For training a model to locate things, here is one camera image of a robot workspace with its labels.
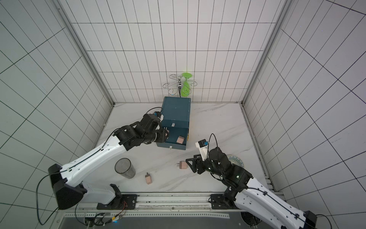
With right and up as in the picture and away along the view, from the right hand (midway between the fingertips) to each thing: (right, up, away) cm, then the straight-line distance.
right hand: (186, 160), depth 70 cm
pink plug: (-4, +7, +16) cm, 18 cm away
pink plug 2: (-2, -7, +14) cm, 16 cm away
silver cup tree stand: (-4, +43, +22) cm, 48 cm away
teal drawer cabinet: (-6, +24, +17) cm, 30 cm away
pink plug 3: (-21, -13, +9) cm, 27 cm away
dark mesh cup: (-35, -6, +8) cm, 37 cm away
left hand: (-13, +11, +4) cm, 17 cm away
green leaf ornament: (0, +43, +22) cm, 48 cm away
